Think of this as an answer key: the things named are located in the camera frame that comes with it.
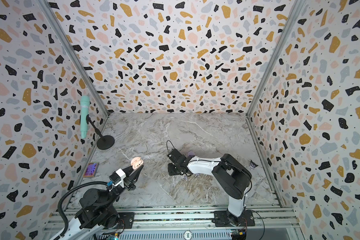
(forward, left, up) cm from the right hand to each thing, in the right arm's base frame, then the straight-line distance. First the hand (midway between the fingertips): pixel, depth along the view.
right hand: (168, 169), depth 89 cm
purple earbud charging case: (+12, -13, -2) cm, 18 cm away
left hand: (-9, +8, +26) cm, 28 cm away
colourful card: (-1, +47, -1) cm, 47 cm away
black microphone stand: (+19, +46, -2) cm, 50 cm away
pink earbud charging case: (-9, +9, +27) cm, 30 cm away
